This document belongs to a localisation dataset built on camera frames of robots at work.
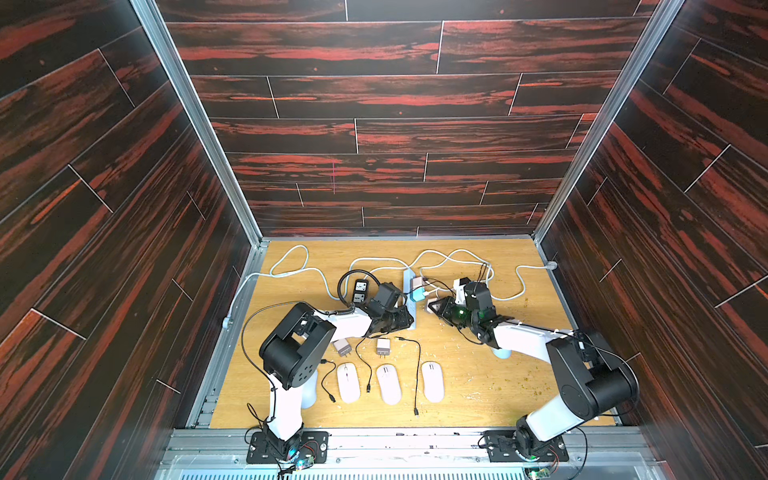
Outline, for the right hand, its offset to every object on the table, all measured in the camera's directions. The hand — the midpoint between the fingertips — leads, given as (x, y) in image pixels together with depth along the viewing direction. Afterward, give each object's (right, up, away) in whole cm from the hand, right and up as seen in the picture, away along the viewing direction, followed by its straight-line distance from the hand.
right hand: (434, 303), depth 94 cm
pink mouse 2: (-15, -21, -11) cm, 28 cm away
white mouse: (-37, -23, -12) cm, 45 cm away
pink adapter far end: (-5, +6, +7) cm, 11 cm away
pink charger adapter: (-28, -13, -5) cm, 31 cm away
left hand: (-6, -6, +1) cm, 9 cm away
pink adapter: (-16, -13, -5) cm, 21 cm away
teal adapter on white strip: (-5, +2, +3) cm, 6 cm away
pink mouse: (-26, -21, -11) cm, 35 cm away
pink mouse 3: (-2, -19, -9) cm, 21 cm away
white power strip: (-7, +9, +11) cm, 16 cm away
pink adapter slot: (-1, 0, -5) cm, 5 cm away
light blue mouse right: (+20, -15, -4) cm, 25 cm away
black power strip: (-24, +2, +7) cm, 25 cm away
